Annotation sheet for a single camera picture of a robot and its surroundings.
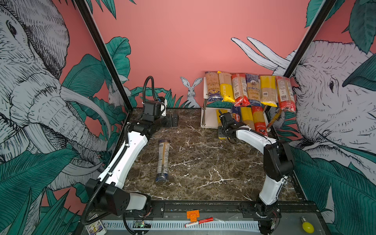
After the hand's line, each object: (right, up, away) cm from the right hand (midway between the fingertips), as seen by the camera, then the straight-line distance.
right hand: (220, 128), depth 95 cm
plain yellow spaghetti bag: (+21, +8, +9) cm, 25 cm away
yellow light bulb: (+36, -45, -27) cm, 64 cm away
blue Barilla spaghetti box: (+15, +13, +12) cm, 23 cm away
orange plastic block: (-18, -42, -24) cm, 52 cm away
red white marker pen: (-14, -44, -25) cm, 53 cm away
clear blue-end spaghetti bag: (-36, -22, -8) cm, 43 cm away
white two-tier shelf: (-5, +10, +21) cm, 24 cm away
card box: (-64, -46, -28) cm, 83 cm away
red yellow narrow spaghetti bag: (+30, +6, +8) cm, 31 cm away
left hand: (-30, +8, -20) cm, 37 cm away
